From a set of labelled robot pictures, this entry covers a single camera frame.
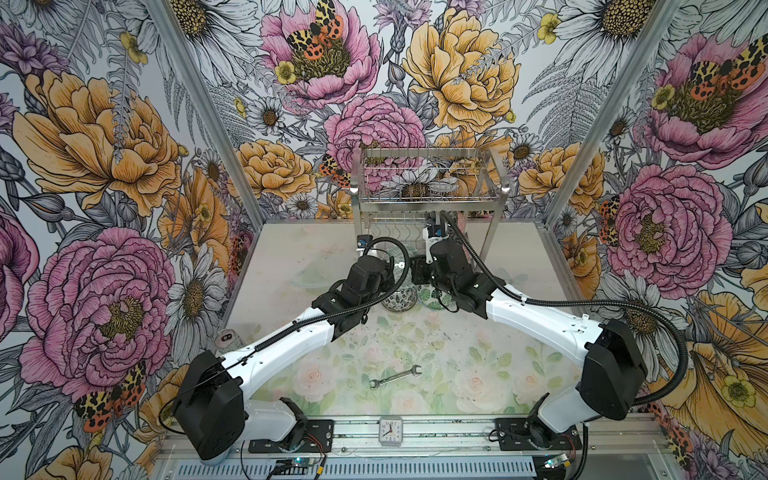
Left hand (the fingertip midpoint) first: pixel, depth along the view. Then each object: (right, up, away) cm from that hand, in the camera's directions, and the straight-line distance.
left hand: (385, 270), depth 81 cm
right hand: (+7, 0, +1) cm, 7 cm away
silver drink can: (-40, -17, -5) cm, 43 cm away
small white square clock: (+1, -39, -7) cm, 39 cm away
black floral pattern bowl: (+5, -11, +18) cm, 22 cm away
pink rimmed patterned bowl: (+26, +15, +25) cm, 39 cm away
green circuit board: (-22, -46, -9) cm, 51 cm away
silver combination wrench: (-3, -31, +2) cm, 32 cm away
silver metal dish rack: (+2, +28, +34) cm, 44 cm away
